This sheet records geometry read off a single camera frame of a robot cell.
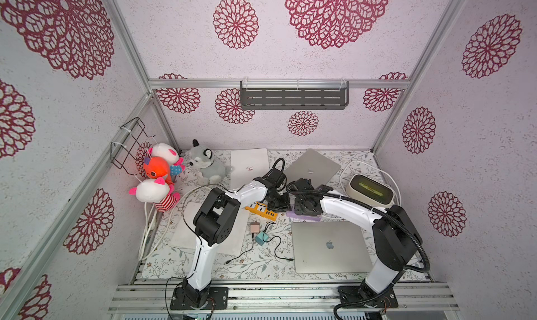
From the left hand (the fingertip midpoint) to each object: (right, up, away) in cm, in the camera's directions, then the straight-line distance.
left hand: (290, 210), depth 94 cm
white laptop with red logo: (-21, +21, +19) cm, 35 cm away
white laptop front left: (-23, -12, -9) cm, 27 cm away
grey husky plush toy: (-37, +17, +5) cm, 41 cm away
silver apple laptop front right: (+15, -14, -9) cm, 22 cm away
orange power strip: (-13, 0, 0) cm, 13 cm away
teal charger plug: (-13, -10, -9) cm, 18 cm away
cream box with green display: (+38, +8, +3) cm, 39 cm away
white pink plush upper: (-58, +27, +1) cm, 64 cm away
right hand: (+4, +2, -4) cm, 6 cm away
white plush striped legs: (-53, +10, -14) cm, 56 cm away
